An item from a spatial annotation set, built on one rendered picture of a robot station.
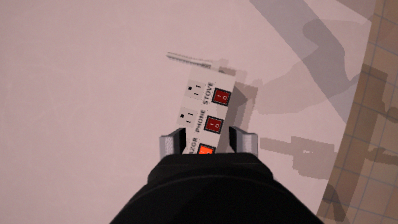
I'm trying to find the white power strip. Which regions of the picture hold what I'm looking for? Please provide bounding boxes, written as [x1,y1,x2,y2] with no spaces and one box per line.
[166,52,236,154]

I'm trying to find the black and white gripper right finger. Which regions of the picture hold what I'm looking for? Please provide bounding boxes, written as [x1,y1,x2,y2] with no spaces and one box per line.
[229,126,258,158]

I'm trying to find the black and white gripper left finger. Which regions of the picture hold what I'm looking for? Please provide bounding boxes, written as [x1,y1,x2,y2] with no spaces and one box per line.
[159,128,186,161]

